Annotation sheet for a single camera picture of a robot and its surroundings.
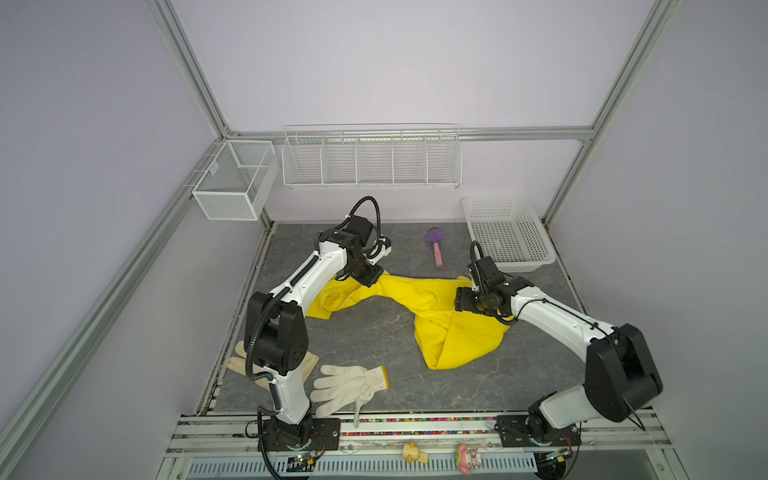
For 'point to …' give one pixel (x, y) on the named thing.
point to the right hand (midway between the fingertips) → (464, 300)
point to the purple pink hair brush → (435, 235)
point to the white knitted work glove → (344, 386)
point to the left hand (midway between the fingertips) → (373, 279)
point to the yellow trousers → (447, 337)
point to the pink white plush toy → (467, 459)
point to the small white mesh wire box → (236, 184)
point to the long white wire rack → (372, 156)
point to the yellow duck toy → (411, 452)
